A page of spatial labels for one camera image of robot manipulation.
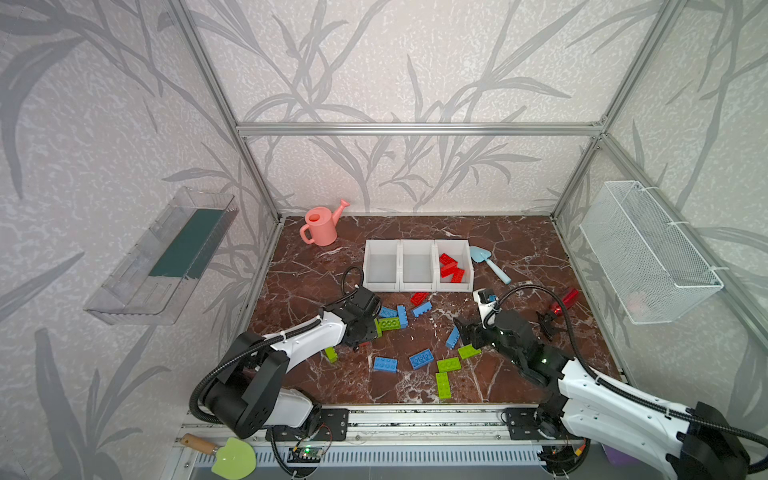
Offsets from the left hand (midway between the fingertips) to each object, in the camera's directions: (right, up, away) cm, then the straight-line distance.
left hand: (373, 324), depth 90 cm
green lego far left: (-11, -7, -6) cm, 14 cm away
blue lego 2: (+15, +4, +2) cm, 16 cm away
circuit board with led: (-14, -26, -19) cm, 35 cm away
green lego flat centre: (+6, 0, +1) cm, 6 cm away
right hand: (+27, +7, -8) cm, 29 cm away
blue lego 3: (+4, -9, -7) cm, 12 cm away
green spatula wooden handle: (-31, -26, -20) cm, 45 cm away
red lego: (+14, +7, +5) cm, 16 cm away
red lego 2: (+25, +18, +13) cm, 33 cm away
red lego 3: (+28, +13, +12) cm, 33 cm away
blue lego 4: (+14, -8, -5) cm, 17 cm away
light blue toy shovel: (+36, +20, +15) cm, 44 cm away
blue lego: (+4, +2, +4) cm, 6 cm away
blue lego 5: (+24, -2, -5) cm, 24 cm away
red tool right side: (+62, +6, +4) cm, 62 cm away
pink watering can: (-20, +31, +15) cm, 40 cm away
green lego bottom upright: (+20, -13, -11) cm, 26 cm away
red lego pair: (+24, +15, +10) cm, 30 cm away
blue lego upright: (+9, +4, +2) cm, 10 cm away
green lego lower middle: (+22, -10, -7) cm, 25 cm away
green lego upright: (+1, +1, -1) cm, 2 cm away
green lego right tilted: (+28, -6, -5) cm, 29 cm away
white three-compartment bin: (+13, +16, +16) cm, 27 cm away
